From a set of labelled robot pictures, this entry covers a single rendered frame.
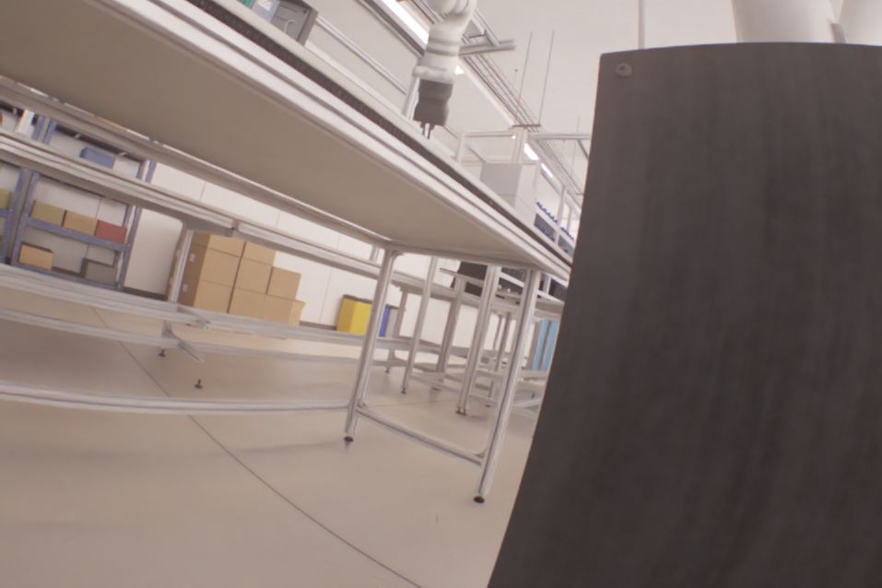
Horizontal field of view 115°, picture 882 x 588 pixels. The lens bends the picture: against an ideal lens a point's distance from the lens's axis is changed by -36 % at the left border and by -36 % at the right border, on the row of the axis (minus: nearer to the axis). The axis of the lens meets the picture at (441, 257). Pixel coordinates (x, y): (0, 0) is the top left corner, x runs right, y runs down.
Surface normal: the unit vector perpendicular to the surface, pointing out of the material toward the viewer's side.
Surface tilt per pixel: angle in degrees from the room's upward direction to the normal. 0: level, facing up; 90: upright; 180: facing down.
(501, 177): 90
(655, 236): 90
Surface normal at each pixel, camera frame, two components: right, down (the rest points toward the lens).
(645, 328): -0.62, -0.24
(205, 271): 0.83, 0.12
